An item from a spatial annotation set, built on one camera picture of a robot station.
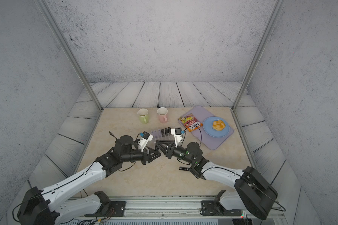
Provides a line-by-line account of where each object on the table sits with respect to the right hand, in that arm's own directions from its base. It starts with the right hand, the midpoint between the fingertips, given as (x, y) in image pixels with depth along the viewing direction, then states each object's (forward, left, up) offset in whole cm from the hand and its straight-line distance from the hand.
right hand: (157, 145), depth 69 cm
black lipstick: (+21, 0, -21) cm, 29 cm away
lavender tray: (+43, -30, -26) cm, 58 cm away
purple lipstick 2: (+20, +3, -18) cm, 27 cm away
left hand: (-3, -1, -5) cm, 6 cm away
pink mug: (+38, +2, -17) cm, 42 cm away
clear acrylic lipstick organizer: (+20, -1, -22) cm, 30 cm away
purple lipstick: (+3, +2, +4) cm, 5 cm away
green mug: (+35, +16, -17) cm, 42 cm away
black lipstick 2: (+22, -4, -18) cm, 28 cm away
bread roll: (+30, -40, -23) cm, 55 cm away
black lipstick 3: (-1, -13, -25) cm, 29 cm away
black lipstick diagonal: (+22, -2, -19) cm, 29 cm away
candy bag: (+33, -20, -23) cm, 45 cm away
